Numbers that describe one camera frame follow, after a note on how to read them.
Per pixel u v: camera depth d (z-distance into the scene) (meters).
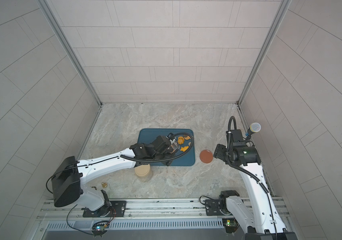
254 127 0.76
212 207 0.72
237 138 0.54
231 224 0.68
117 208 0.71
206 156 0.89
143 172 0.73
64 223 0.67
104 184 0.77
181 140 0.93
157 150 0.59
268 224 0.37
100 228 0.64
